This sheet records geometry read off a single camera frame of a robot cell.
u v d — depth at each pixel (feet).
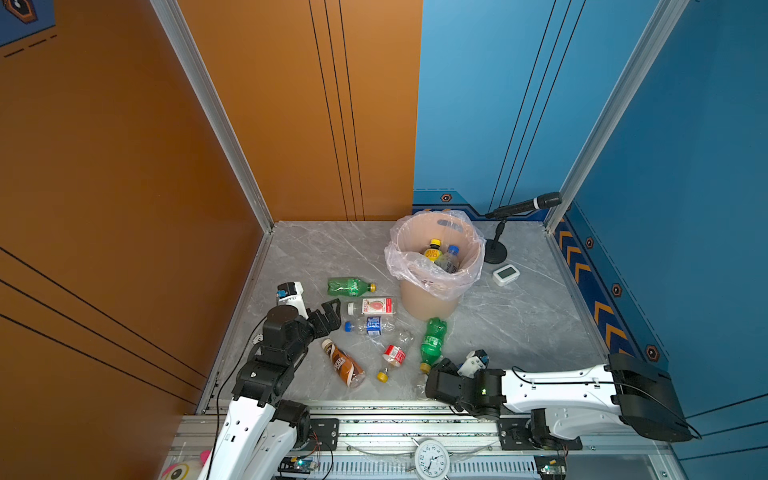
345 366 2.61
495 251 3.57
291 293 2.09
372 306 3.02
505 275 3.34
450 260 2.77
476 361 2.38
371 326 2.85
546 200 2.79
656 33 2.38
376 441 2.42
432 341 2.73
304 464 2.31
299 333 1.88
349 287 3.20
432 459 2.21
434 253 2.87
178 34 2.37
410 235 2.72
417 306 3.15
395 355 2.65
